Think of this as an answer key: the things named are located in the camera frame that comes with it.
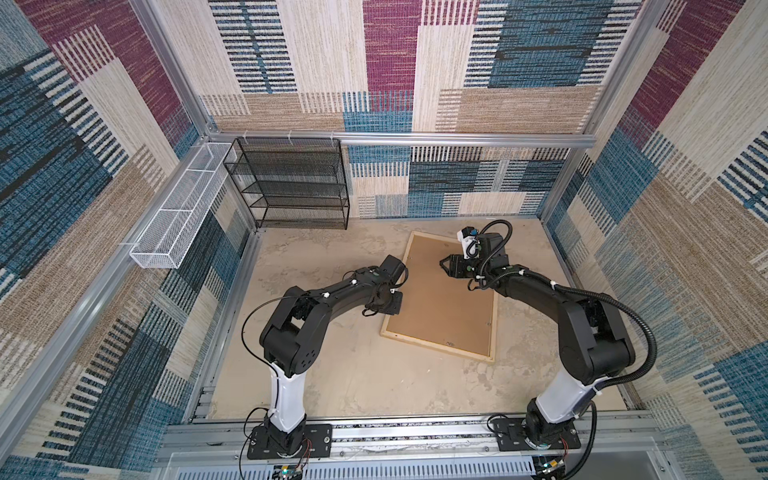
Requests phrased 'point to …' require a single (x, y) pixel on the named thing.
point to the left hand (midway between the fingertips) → (392, 302)
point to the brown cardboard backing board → (440, 308)
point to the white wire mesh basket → (167, 238)
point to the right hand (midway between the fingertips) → (446, 265)
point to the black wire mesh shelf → (291, 183)
